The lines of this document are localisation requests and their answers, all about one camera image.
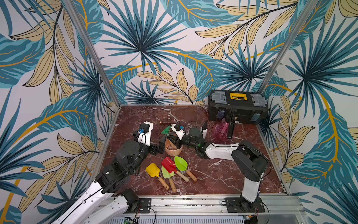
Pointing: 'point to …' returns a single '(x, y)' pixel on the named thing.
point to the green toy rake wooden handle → (166, 131)
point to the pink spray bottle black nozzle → (221, 133)
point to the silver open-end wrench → (169, 112)
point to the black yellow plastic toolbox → (251, 108)
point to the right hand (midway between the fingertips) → (159, 144)
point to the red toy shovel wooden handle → (170, 166)
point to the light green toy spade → (168, 175)
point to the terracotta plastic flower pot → (171, 149)
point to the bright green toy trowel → (182, 165)
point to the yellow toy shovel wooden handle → (153, 171)
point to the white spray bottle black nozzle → (204, 130)
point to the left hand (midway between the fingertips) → (156, 134)
